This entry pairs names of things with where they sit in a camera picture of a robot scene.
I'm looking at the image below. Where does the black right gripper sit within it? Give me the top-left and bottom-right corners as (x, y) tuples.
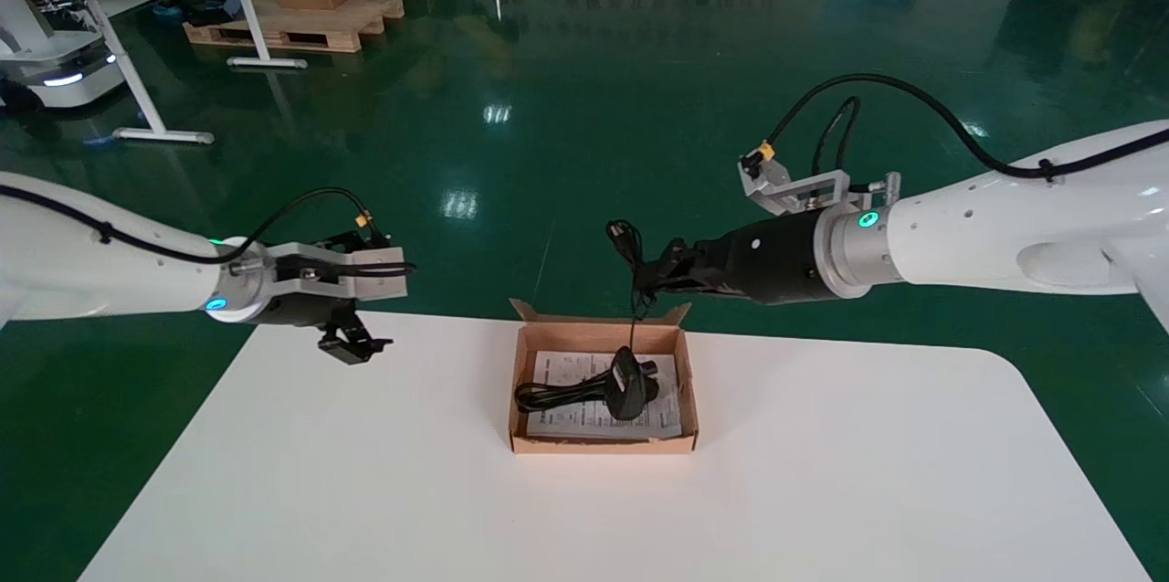
(637, 217), (827, 304)

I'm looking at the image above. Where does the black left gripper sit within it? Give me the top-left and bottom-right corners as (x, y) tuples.
(264, 296), (395, 366)

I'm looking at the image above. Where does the black wired computer mouse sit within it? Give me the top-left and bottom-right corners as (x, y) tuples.
(606, 219), (686, 423)

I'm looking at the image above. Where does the black power cable with plug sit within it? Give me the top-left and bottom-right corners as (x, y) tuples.
(514, 361), (660, 416)

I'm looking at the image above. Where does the brown cardboard storage box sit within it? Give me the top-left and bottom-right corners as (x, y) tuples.
(507, 299), (700, 455)

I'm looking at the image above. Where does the printed white instruction sheet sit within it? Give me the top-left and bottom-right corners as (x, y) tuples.
(525, 350), (684, 439)

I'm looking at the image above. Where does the wooden pallet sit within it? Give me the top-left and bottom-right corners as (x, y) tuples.
(183, 0), (405, 54)

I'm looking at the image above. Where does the white wheeled robot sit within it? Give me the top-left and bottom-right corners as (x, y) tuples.
(0, 0), (127, 111)

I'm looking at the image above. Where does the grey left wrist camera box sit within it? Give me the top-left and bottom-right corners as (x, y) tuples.
(265, 235), (407, 302)

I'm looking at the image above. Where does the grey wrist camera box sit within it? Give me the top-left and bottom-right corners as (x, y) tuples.
(738, 153), (900, 216)
(265, 235), (407, 302)

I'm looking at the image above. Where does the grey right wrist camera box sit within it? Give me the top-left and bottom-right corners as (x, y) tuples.
(738, 153), (900, 216)

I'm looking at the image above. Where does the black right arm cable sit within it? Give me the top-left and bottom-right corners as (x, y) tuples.
(742, 75), (1169, 192)

